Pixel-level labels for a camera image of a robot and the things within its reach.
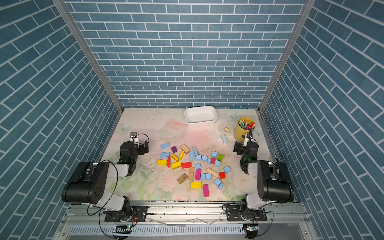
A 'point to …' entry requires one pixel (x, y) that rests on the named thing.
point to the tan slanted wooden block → (213, 172)
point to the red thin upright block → (169, 162)
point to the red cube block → (222, 175)
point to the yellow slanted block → (174, 157)
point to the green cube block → (220, 157)
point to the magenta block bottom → (206, 191)
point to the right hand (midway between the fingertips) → (246, 143)
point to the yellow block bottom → (196, 185)
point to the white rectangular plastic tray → (199, 115)
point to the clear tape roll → (226, 129)
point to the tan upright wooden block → (191, 173)
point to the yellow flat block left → (161, 162)
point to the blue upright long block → (191, 156)
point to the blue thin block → (195, 151)
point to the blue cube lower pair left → (203, 176)
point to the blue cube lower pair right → (208, 176)
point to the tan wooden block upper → (184, 148)
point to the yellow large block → (176, 165)
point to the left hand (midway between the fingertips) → (142, 140)
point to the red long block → (186, 165)
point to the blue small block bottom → (220, 186)
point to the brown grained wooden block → (182, 178)
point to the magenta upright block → (198, 174)
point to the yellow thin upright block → (181, 155)
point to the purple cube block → (174, 149)
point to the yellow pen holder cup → (244, 126)
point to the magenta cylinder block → (212, 160)
